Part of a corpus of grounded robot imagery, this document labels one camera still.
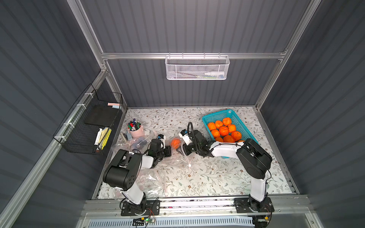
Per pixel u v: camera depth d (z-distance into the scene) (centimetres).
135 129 93
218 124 103
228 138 94
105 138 69
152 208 73
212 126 101
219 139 95
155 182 81
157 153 77
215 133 96
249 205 67
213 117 112
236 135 96
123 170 47
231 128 100
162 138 88
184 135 82
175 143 91
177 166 88
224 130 99
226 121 105
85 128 74
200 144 73
